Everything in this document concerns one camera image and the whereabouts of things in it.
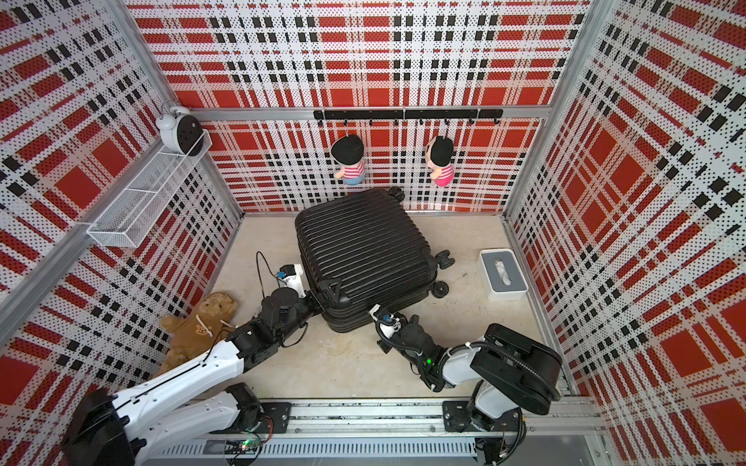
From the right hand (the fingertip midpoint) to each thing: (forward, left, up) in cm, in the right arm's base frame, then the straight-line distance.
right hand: (376, 315), depth 83 cm
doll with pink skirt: (+47, -21, +23) cm, 56 cm away
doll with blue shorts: (+48, +10, +23) cm, 54 cm away
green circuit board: (-30, +31, -7) cm, 44 cm away
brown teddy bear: (-5, +51, 0) cm, 51 cm away
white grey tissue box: (+16, -42, -5) cm, 45 cm away
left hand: (+4, +10, +9) cm, 14 cm away
